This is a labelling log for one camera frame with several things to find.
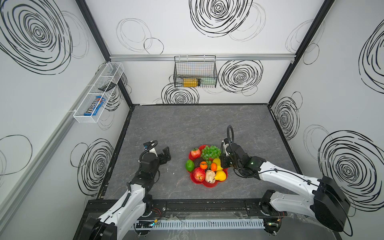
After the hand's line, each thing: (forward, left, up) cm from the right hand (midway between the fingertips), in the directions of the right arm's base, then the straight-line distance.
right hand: (218, 157), depth 83 cm
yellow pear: (-10, 0, -1) cm, 10 cm away
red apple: (-9, +11, -1) cm, 14 cm away
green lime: (-5, +16, -1) cm, 17 cm away
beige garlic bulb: (-10, +5, -1) cm, 12 cm away
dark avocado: (-2, +12, -2) cm, 12 cm away
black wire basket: (+51, +14, +22) cm, 57 cm away
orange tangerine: (-5, +8, -1) cm, 10 cm away
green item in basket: (+36, +6, +25) cm, 44 cm away
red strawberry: (+3, +13, -1) cm, 13 cm away
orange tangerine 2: (-5, +3, -1) cm, 6 cm away
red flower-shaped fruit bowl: (+1, +15, -4) cm, 16 cm away
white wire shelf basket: (+43, +66, +27) cm, 83 cm away
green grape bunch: (+3, +4, -1) cm, 5 cm away
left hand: (+4, +32, +1) cm, 32 cm away
